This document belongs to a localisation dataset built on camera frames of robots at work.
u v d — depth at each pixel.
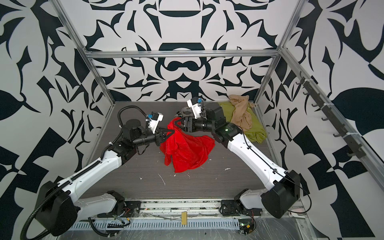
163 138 0.69
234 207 0.67
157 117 0.65
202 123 0.60
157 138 0.65
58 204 0.40
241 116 1.02
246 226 0.71
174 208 0.76
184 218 0.71
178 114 1.11
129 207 0.74
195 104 0.63
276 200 0.38
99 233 0.68
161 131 0.66
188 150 0.77
